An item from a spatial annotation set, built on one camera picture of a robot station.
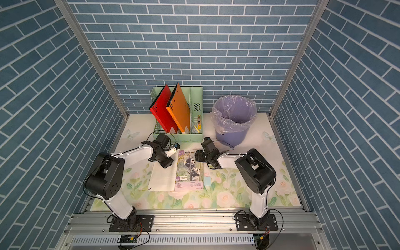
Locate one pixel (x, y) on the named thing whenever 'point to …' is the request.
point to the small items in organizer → (199, 124)
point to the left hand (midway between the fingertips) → (171, 160)
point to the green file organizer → (194, 97)
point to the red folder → (162, 108)
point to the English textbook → (184, 173)
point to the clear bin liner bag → (233, 113)
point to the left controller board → (127, 239)
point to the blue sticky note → (207, 180)
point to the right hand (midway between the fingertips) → (198, 155)
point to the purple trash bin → (233, 138)
